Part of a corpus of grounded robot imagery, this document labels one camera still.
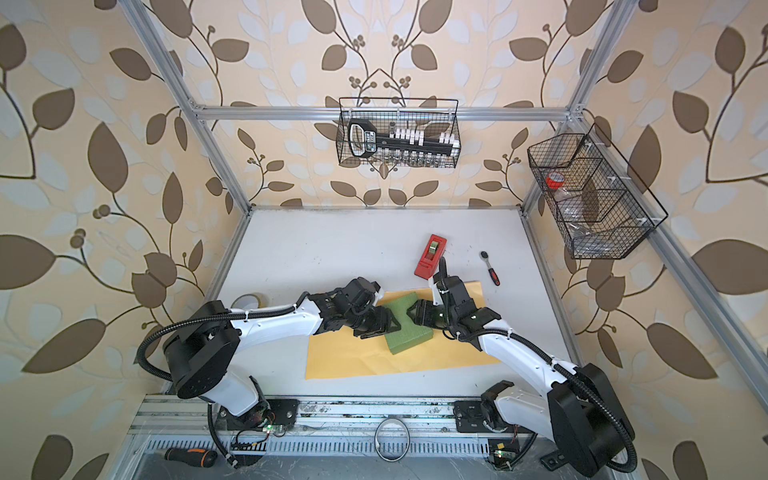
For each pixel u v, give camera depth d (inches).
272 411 29.1
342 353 33.4
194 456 26.1
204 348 17.7
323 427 29.0
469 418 28.7
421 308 29.6
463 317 25.3
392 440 28.0
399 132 32.3
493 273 39.8
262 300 36.9
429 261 38.8
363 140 33.3
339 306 26.1
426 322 29.0
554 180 31.8
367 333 29.6
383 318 29.2
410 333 31.7
